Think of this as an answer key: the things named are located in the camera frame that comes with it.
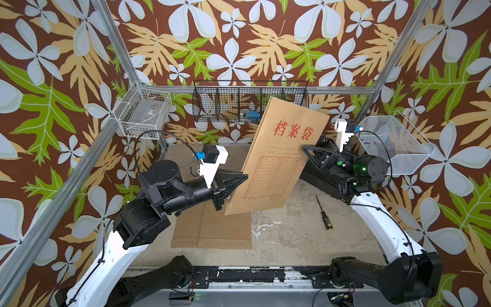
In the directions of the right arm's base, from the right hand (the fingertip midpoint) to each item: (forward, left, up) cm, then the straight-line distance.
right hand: (301, 148), depth 56 cm
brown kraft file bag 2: (-7, +44, -45) cm, 63 cm away
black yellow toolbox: (+14, -23, -37) cm, 46 cm away
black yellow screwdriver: (-3, -21, -45) cm, 50 cm away
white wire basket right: (+23, -49, -18) cm, 57 cm away
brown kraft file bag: (-8, +29, -46) cm, 55 cm away
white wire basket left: (+34, +64, -11) cm, 73 cm away
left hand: (-11, +17, +2) cm, 20 cm away
